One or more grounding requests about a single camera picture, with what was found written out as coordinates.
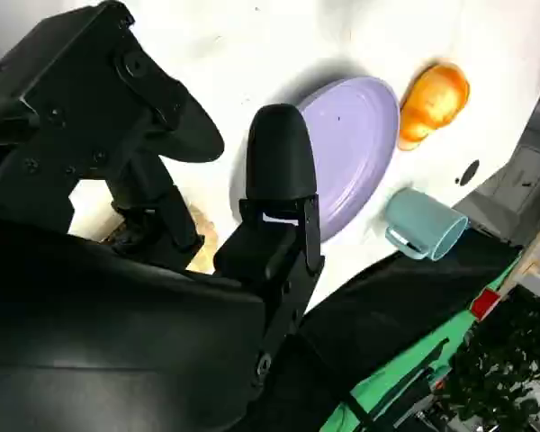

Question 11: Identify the red block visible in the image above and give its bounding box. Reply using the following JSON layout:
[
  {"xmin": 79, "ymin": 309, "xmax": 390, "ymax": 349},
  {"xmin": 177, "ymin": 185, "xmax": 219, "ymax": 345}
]
[{"xmin": 471, "ymin": 288, "xmax": 501, "ymax": 322}]

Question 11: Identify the lilac plate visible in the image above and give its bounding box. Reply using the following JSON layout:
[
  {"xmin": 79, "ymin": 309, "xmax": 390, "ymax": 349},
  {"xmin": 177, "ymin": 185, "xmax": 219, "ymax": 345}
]
[{"xmin": 295, "ymin": 76, "xmax": 402, "ymax": 245}]

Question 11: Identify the wooden slat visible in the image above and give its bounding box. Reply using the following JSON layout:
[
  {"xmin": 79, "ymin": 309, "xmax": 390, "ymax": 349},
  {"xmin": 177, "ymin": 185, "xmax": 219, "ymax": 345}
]
[{"xmin": 498, "ymin": 215, "xmax": 540, "ymax": 299}]

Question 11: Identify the orange and white toy bread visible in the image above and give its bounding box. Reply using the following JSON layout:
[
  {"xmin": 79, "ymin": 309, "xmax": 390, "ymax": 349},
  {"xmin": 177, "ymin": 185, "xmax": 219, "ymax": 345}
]
[{"xmin": 397, "ymin": 62, "xmax": 472, "ymax": 152}]

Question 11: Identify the pale green mug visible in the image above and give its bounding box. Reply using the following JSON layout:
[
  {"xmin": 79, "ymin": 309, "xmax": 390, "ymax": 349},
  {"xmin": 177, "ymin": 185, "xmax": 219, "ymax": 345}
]
[{"xmin": 382, "ymin": 186, "xmax": 471, "ymax": 263}]

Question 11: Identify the beige towel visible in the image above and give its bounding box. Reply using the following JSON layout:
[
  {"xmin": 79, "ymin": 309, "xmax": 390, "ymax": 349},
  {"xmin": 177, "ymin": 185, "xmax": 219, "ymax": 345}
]
[{"xmin": 96, "ymin": 202, "xmax": 220, "ymax": 274}]

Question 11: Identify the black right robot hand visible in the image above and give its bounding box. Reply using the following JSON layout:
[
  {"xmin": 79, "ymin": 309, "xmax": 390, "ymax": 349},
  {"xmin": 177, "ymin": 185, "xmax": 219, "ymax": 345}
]
[{"xmin": 0, "ymin": 0, "xmax": 326, "ymax": 432}]

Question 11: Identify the dark green plant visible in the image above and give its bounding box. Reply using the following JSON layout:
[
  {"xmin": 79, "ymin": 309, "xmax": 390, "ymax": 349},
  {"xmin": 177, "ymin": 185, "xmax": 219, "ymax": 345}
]
[{"xmin": 435, "ymin": 287, "xmax": 540, "ymax": 427}]

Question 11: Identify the grey cabinet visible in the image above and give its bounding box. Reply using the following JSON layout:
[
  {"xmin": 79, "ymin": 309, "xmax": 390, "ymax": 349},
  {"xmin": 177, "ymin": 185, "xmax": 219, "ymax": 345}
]
[{"xmin": 452, "ymin": 62, "xmax": 540, "ymax": 253}]

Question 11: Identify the black backdrop cloth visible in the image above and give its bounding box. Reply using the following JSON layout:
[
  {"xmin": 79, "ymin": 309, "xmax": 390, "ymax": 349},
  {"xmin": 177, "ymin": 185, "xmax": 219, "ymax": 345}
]
[{"xmin": 269, "ymin": 245, "xmax": 530, "ymax": 432}]

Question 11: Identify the black round table grommet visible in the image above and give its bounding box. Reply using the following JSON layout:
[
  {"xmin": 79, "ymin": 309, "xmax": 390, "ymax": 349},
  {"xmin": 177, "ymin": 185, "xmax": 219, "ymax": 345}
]
[{"xmin": 460, "ymin": 159, "xmax": 481, "ymax": 185}]

